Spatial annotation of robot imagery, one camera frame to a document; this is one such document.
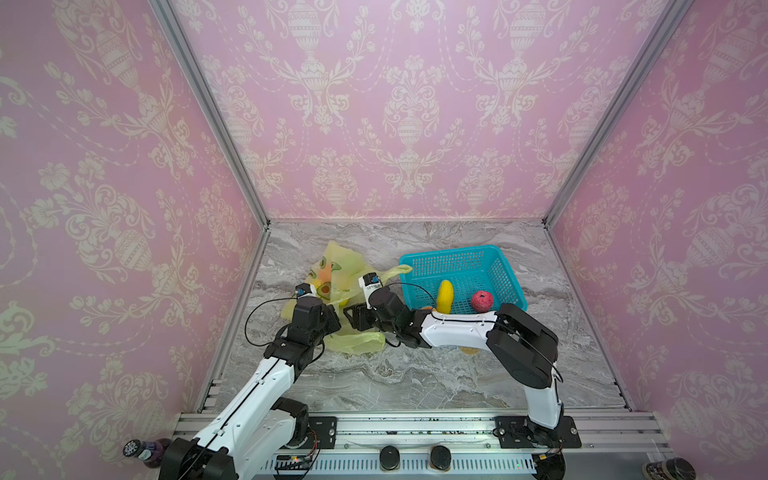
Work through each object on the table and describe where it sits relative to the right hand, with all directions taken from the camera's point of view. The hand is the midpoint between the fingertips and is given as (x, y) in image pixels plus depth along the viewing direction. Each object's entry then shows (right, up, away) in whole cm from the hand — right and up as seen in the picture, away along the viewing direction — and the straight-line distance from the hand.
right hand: (350, 309), depth 86 cm
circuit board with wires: (-13, -35, -12) cm, 39 cm away
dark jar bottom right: (+70, -28, -24) cm, 79 cm away
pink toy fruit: (+40, +1, +6) cm, 40 cm away
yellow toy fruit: (+23, -1, +8) cm, 25 cm away
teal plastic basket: (+39, +9, +20) cm, 45 cm away
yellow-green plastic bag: (-5, +9, +3) cm, 10 cm away
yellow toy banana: (+29, +2, +9) cm, 30 cm away
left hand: (-4, 0, -1) cm, 4 cm away
